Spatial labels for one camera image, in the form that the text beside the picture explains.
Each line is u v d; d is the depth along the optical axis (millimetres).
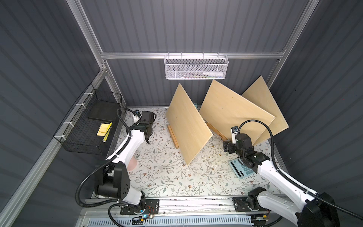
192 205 754
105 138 689
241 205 737
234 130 725
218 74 875
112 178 435
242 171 829
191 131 809
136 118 758
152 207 722
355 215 358
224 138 955
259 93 963
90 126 735
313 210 389
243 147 621
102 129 739
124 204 545
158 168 868
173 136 965
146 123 667
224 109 922
